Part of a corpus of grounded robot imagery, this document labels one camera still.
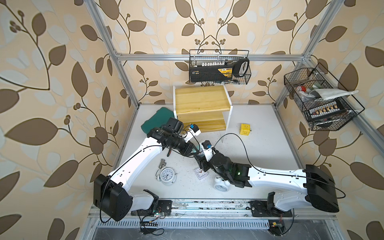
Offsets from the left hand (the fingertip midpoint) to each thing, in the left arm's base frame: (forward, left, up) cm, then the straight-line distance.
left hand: (196, 150), depth 73 cm
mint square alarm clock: (-1, +1, +2) cm, 2 cm away
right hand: (+1, -1, -2) cm, 3 cm away
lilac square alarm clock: (-5, -2, -18) cm, 19 cm away
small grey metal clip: (+1, +21, -19) cm, 28 cm away
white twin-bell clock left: (-7, +16, -17) cm, 25 cm away
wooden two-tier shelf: (+19, -6, +13) cm, 24 cm away
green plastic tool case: (+37, +28, -19) cm, 50 cm away
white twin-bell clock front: (-13, -13, -12) cm, 22 cm away
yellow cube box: (+24, -33, -14) cm, 43 cm away
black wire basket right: (+37, -60, +15) cm, 72 cm away
